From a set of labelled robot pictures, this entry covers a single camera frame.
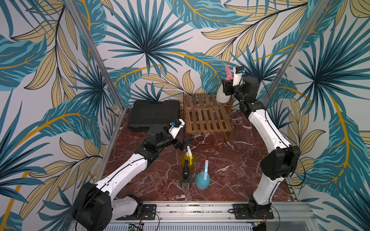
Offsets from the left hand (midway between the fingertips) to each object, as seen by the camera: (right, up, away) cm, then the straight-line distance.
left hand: (187, 133), depth 74 cm
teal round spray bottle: (+8, -21, -5) cm, 23 cm away
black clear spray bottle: (-1, -21, -6) cm, 22 cm away
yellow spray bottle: (+1, -12, 0) cm, 12 cm away
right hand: (+14, +28, +3) cm, 31 cm away
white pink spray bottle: (+20, +21, +11) cm, 31 cm away
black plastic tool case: (-31, +13, +34) cm, 48 cm away
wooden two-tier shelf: (+11, +12, +23) cm, 28 cm away
